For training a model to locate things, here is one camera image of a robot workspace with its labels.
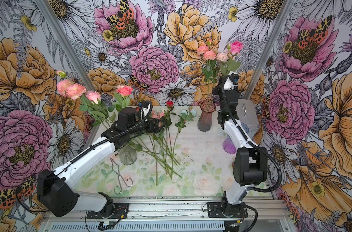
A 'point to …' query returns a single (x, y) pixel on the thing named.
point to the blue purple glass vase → (228, 146)
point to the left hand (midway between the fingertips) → (160, 124)
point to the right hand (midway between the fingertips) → (218, 78)
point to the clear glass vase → (127, 154)
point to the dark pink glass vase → (204, 121)
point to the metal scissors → (128, 182)
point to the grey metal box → (245, 112)
